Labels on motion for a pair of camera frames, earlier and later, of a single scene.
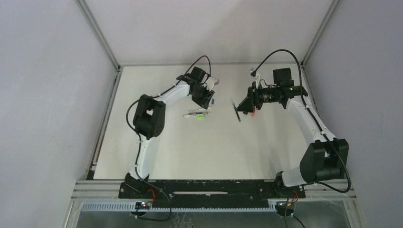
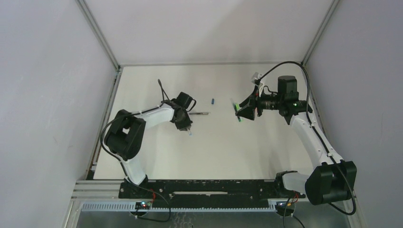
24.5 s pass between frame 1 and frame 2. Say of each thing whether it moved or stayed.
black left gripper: moved
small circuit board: stayed
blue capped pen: stayed
